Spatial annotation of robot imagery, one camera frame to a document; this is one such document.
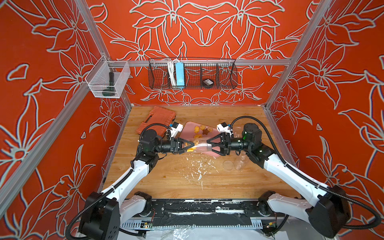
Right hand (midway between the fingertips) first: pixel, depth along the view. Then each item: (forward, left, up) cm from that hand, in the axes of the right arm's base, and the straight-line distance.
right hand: (209, 145), depth 63 cm
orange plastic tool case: (+39, +34, -24) cm, 57 cm away
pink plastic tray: (+25, +11, -28) cm, 40 cm away
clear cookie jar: (-1, +4, 0) cm, 4 cm away
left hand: (-1, +7, -2) cm, 8 cm away
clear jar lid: (+4, -14, -30) cm, 33 cm away
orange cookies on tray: (+28, -1, -28) cm, 40 cm away
